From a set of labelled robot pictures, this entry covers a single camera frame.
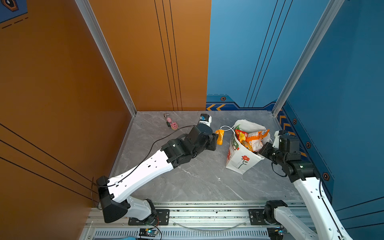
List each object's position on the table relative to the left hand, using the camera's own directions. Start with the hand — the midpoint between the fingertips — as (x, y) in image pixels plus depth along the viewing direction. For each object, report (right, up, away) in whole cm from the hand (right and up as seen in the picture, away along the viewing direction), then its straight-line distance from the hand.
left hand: (216, 134), depth 67 cm
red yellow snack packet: (+15, -1, +10) cm, 18 cm away
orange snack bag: (+20, -3, +8) cm, 22 cm away
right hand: (+22, -6, +8) cm, 24 cm away
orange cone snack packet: (+2, +1, -1) cm, 2 cm away
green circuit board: (-32, -47, +4) cm, 57 cm away
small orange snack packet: (+16, -6, +6) cm, 18 cm away
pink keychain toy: (-26, +4, +41) cm, 49 cm away
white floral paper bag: (+13, -13, +8) cm, 20 cm away
